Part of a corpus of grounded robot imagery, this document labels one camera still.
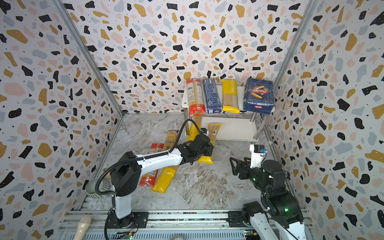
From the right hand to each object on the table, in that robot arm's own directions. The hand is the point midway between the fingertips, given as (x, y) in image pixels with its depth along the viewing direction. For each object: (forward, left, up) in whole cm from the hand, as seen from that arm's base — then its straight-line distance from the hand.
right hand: (235, 156), depth 64 cm
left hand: (+15, +8, -14) cm, 22 cm away
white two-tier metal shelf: (+41, -16, -27) cm, 52 cm away
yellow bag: (+28, +20, -19) cm, 40 cm away
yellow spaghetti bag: (+24, +8, -13) cm, 28 cm away
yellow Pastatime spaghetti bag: (+33, 0, +6) cm, 33 cm away
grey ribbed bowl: (-6, +76, -26) cm, 80 cm away
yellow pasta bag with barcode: (+1, +36, -28) cm, 46 cm away
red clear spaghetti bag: (+30, +18, +7) cm, 36 cm away
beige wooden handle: (-24, +69, -24) cm, 77 cm away
